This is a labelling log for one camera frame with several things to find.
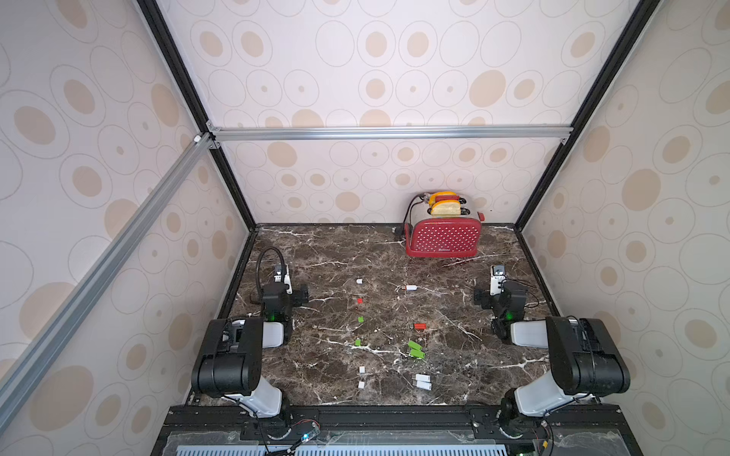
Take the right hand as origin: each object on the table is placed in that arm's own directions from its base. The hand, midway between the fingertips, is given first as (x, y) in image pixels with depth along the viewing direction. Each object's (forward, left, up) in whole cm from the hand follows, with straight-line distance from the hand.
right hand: (492, 283), depth 94 cm
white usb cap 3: (-33, +42, -5) cm, 53 cm away
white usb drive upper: (-29, +24, -6) cm, 38 cm away
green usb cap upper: (-12, +44, -5) cm, 46 cm away
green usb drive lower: (-23, +24, -6) cm, 34 cm away
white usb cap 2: (-28, +42, -6) cm, 51 cm away
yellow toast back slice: (+25, +16, +16) cm, 34 cm away
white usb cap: (+3, +45, -5) cm, 46 cm away
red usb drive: (-14, +24, -6) cm, 28 cm away
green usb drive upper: (-21, +26, -6) cm, 34 cm away
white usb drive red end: (+1, +26, -5) cm, 27 cm away
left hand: (-3, +66, +4) cm, 66 cm away
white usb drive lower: (-32, +24, -6) cm, 40 cm away
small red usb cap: (-6, +45, -5) cm, 45 cm away
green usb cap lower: (-21, +44, -5) cm, 49 cm away
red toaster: (+15, +21, +7) cm, 26 cm away
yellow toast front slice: (+20, +16, +15) cm, 30 cm away
